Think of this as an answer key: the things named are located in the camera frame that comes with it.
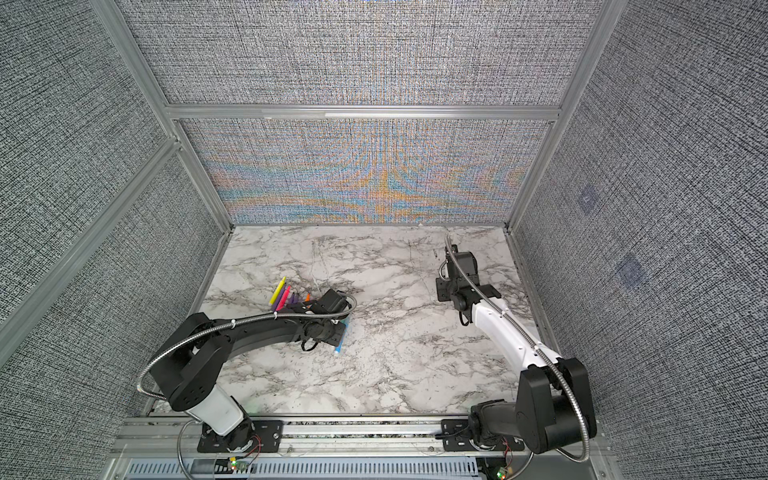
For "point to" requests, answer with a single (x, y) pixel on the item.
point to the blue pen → (339, 345)
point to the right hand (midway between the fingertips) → (449, 275)
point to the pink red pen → (283, 299)
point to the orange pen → (308, 297)
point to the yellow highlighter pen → (277, 290)
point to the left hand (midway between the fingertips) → (338, 327)
